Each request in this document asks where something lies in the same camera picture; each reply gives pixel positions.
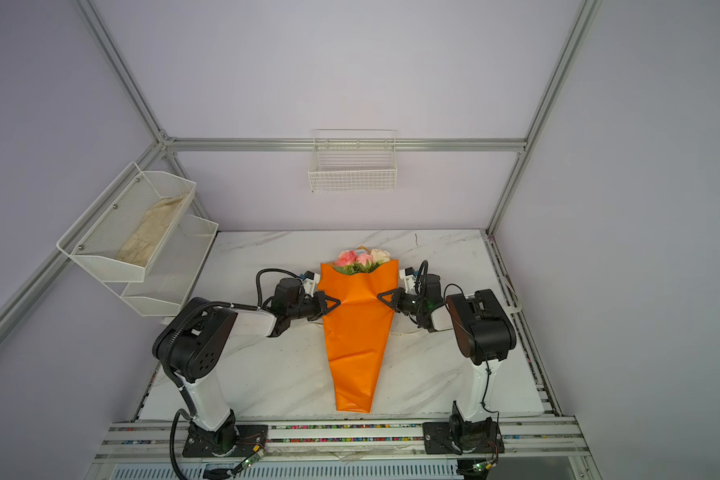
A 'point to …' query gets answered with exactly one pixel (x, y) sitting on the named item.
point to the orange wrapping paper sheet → (357, 329)
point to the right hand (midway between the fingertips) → (379, 296)
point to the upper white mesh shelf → (99, 235)
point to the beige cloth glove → (138, 246)
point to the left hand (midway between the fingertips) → (339, 302)
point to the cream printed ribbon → (408, 334)
